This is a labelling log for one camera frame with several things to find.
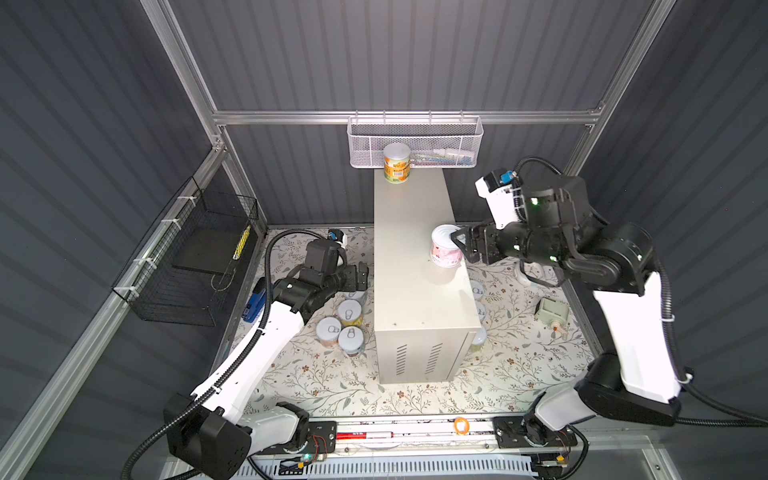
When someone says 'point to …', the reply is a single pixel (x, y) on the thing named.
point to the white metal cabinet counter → (426, 316)
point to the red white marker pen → (365, 435)
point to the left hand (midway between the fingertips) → (352, 268)
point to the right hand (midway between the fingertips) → (467, 233)
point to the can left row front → (351, 340)
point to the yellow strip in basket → (241, 243)
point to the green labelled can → (328, 331)
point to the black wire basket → (180, 272)
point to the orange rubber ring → (466, 426)
